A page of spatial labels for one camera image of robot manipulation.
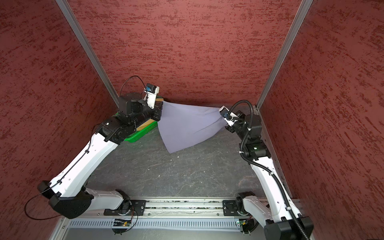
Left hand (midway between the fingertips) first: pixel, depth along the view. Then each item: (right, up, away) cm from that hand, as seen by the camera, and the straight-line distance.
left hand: (160, 105), depth 67 cm
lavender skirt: (+9, -10, +9) cm, 16 cm away
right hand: (+33, -3, +5) cm, 33 cm away
